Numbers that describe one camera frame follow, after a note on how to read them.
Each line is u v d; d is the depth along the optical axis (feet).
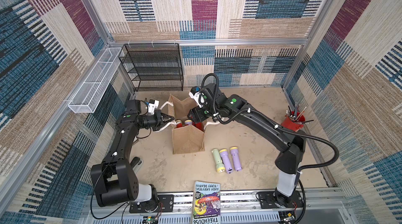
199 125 2.99
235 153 2.81
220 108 1.81
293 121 2.80
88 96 2.34
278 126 1.54
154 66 3.57
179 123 2.93
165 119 2.45
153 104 2.50
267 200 2.39
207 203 2.34
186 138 2.65
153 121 2.33
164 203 2.40
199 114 2.19
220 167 2.66
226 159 2.77
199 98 2.17
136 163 2.67
